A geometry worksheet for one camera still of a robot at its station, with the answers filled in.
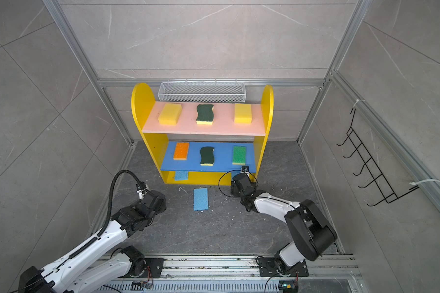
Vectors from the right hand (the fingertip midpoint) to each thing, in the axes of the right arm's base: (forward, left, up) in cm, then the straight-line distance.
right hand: (240, 182), depth 93 cm
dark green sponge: (+10, +17, +9) cm, 22 cm away
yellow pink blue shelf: (+20, +18, +9) cm, 28 cm away
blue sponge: (+7, +33, -3) cm, 33 cm away
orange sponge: (+14, +31, +10) cm, 36 cm away
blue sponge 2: (-7, +21, -4) cm, 22 cm away
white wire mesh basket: (+41, +19, +29) cm, 53 cm away
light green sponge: (+10, 0, +10) cm, 14 cm away
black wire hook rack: (-9, -47, +25) cm, 55 cm away
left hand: (-11, +39, +7) cm, 41 cm away
